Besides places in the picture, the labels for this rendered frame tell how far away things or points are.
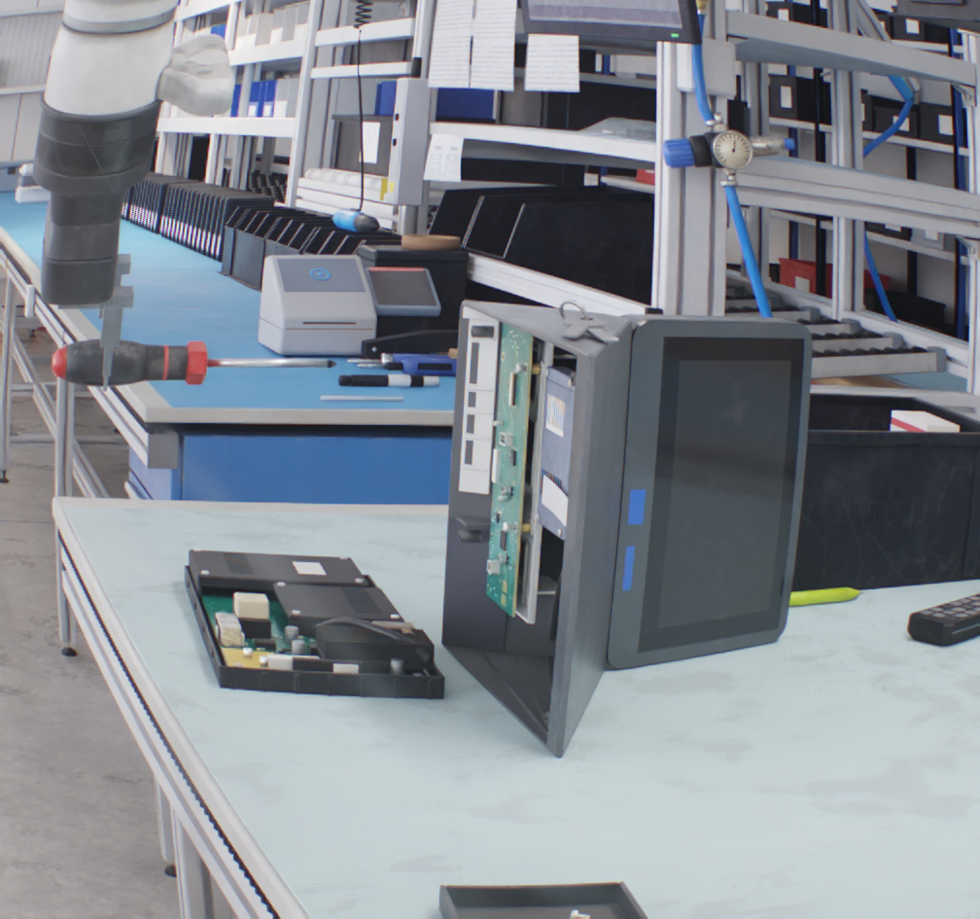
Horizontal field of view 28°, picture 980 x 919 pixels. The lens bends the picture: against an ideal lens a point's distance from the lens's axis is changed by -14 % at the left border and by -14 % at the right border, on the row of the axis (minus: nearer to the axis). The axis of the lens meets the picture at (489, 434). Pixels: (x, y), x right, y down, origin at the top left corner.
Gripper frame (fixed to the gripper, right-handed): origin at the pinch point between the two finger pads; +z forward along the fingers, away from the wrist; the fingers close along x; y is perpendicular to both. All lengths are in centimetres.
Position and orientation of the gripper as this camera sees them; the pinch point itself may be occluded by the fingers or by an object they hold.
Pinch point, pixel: (104, 376)
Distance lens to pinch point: 117.4
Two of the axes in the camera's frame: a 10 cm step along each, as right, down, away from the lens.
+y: -9.7, -0.2, -2.6
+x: 2.1, 5.1, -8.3
